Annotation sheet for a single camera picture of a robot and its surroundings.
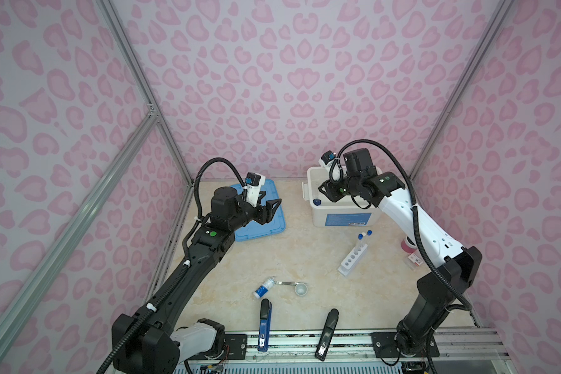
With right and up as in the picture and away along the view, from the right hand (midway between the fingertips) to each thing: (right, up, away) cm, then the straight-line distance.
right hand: (326, 182), depth 78 cm
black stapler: (0, -46, -6) cm, 46 cm away
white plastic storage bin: (+10, -11, +16) cm, 22 cm away
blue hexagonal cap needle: (+1, -7, +31) cm, 32 cm away
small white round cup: (-8, -38, +5) cm, 39 cm away
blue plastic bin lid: (-18, -15, +25) cm, 34 cm away
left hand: (-17, -4, -5) cm, 18 cm away
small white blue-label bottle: (-22, -38, +4) cm, 44 cm away
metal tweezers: (-13, -37, +8) cm, 40 cm away
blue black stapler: (-20, -43, -3) cm, 47 cm away
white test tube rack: (+11, -29, +9) cm, 33 cm away
